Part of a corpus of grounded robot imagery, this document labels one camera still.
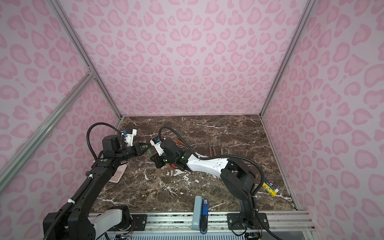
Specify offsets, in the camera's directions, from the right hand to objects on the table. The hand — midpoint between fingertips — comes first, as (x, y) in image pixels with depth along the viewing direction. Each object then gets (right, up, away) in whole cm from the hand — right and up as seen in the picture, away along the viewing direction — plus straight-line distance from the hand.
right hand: (154, 158), depth 80 cm
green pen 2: (+44, +1, +18) cm, 47 cm away
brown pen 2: (+32, +1, +18) cm, 37 cm away
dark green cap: (-1, +4, -2) cm, 5 cm away
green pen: (+39, +1, +18) cm, 43 cm away
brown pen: (+35, 0, +18) cm, 39 cm away
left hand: (-1, +7, -1) cm, 8 cm away
